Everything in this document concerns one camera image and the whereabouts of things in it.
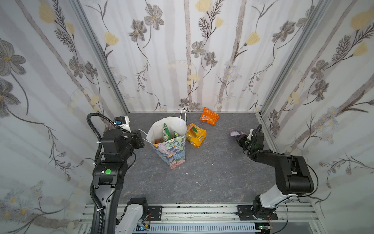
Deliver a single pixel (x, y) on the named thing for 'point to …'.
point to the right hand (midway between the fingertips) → (237, 133)
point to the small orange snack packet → (209, 116)
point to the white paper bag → (173, 153)
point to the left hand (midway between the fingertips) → (140, 130)
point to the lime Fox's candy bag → (176, 134)
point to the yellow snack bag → (195, 135)
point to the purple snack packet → (233, 133)
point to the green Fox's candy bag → (166, 133)
